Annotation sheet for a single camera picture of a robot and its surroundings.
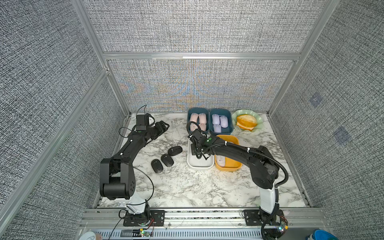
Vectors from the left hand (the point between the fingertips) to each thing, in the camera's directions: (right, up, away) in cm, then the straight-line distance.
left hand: (168, 125), depth 90 cm
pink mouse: (+16, +6, +23) cm, 29 cm away
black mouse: (+3, -16, +5) cm, 17 cm away
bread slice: (+52, -1, +17) cm, 55 cm away
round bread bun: (+53, +4, +16) cm, 56 cm away
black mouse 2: (-1, -21, +3) cm, 21 cm away
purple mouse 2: (+32, -2, +16) cm, 36 cm away
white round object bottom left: (-33, -50, -22) cm, 64 cm away
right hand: (+16, -12, +1) cm, 20 cm away
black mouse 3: (-7, -24, 0) cm, 25 cm away
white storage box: (+20, -22, 0) cm, 30 cm away
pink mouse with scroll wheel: (+22, +3, +23) cm, 32 cm away
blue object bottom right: (+67, -45, -28) cm, 85 cm away
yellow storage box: (+38, -23, 0) cm, 44 cm away
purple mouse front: (+38, +3, +21) cm, 43 cm away
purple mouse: (+32, +6, +23) cm, 40 cm away
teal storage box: (+19, +12, +25) cm, 34 cm away
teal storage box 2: (+41, +10, +24) cm, 48 cm away
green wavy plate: (+62, +8, +21) cm, 66 cm away
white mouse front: (+32, -21, 0) cm, 38 cm away
